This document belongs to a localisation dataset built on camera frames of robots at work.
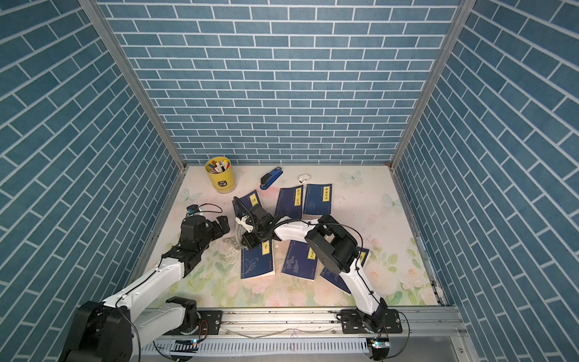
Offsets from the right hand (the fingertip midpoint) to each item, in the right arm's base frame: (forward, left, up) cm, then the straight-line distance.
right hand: (244, 243), depth 91 cm
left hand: (+4, +8, +9) cm, 13 cm away
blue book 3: (+25, -29, 0) cm, 39 cm away
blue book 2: (+22, -16, 0) cm, 27 cm away
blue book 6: (-11, -37, 0) cm, 38 cm away
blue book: (+21, +3, +1) cm, 21 cm away
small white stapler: (+36, -21, +2) cm, 42 cm away
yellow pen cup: (+31, +17, +10) cm, 37 cm away
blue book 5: (-6, -22, 0) cm, 23 cm away
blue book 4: (-7, -7, 0) cm, 10 cm away
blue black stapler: (+34, -4, +3) cm, 34 cm away
